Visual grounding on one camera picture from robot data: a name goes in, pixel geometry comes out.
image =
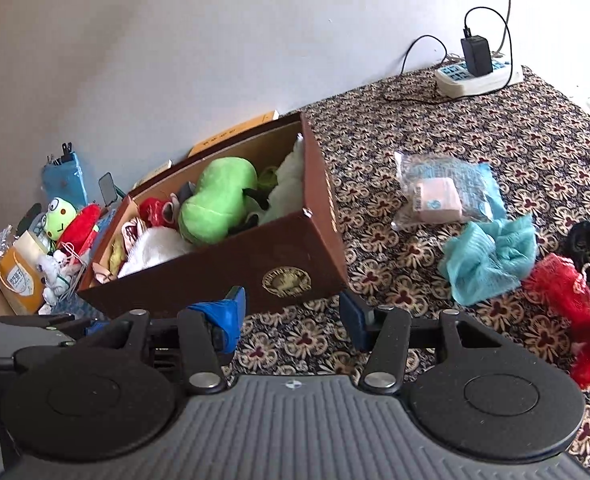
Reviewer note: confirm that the white plush toy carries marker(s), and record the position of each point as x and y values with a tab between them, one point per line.
58	273

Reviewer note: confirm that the floral patterned bed cover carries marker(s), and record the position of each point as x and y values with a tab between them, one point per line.
537	144

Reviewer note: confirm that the green plush toy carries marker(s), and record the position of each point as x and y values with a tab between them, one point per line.
227	191

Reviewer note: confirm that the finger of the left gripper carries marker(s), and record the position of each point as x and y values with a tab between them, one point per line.
65	323

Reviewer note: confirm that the red plush toy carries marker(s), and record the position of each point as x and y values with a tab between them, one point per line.
79	236

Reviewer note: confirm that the green frog plush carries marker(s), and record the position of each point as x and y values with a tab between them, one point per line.
58	216

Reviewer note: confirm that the yellow plush fabric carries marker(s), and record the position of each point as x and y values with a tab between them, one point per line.
117	258

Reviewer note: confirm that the white power strip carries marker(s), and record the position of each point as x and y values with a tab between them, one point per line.
455	81

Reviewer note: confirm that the white foam bundle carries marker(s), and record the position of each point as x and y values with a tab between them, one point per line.
288	194

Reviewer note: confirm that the small standing mirror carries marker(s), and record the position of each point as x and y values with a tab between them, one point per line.
110	192

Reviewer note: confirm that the yellow book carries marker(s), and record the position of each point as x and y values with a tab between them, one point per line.
234	131

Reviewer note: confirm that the black power adapter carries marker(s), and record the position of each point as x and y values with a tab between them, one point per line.
477	55

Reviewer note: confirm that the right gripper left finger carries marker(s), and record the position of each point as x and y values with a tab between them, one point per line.
208	334

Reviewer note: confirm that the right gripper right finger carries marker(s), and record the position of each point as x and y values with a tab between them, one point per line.
383	333

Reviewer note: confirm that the orange tissue pack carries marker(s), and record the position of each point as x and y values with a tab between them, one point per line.
20	282

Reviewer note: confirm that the red haired doll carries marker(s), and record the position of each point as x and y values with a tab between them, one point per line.
165	211

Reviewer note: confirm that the brown cardboard box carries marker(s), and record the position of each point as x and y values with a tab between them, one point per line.
297	258

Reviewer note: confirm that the teal mesh bath sponge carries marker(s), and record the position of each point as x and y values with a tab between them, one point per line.
489	258

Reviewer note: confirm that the plastic bag with pink soap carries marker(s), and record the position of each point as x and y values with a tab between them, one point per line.
441	189

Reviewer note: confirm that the blue pouch with clip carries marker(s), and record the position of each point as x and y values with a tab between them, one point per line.
62	177

